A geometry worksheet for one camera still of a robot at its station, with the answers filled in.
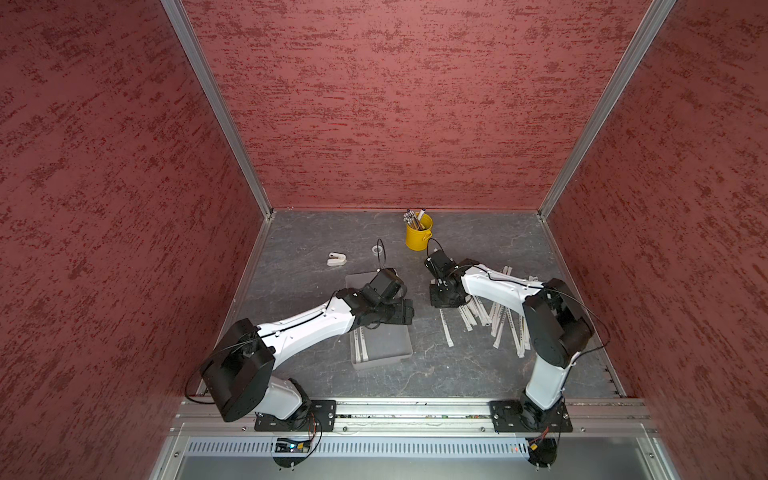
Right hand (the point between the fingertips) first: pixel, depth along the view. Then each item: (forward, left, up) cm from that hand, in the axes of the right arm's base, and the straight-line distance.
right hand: (441, 306), depth 92 cm
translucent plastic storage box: (-12, +19, +1) cm, 22 cm away
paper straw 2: (-14, +24, 0) cm, 28 cm away
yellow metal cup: (+22, +6, +6) cm, 24 cm away
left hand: (-7, +14, +7) cm, 17 cm away
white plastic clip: (+18, +35, +1) cm, 39 cm away
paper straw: (-12, +26, 0) cm, 29 cm away
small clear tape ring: (+26, +21, -1) cm, 33 cm away
